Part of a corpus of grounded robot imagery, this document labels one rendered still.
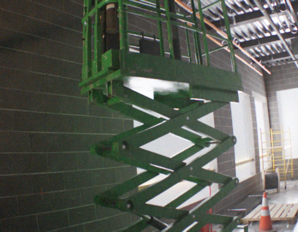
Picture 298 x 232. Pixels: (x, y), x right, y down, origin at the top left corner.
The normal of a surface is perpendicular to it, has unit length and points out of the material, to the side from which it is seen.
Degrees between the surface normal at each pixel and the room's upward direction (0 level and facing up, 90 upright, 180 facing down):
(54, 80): 90
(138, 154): 90
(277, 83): 90
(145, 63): 90
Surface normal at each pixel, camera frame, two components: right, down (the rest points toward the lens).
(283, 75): -0.59, -0.06
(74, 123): 0.80, -0.13
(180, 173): 0.61, -0.14
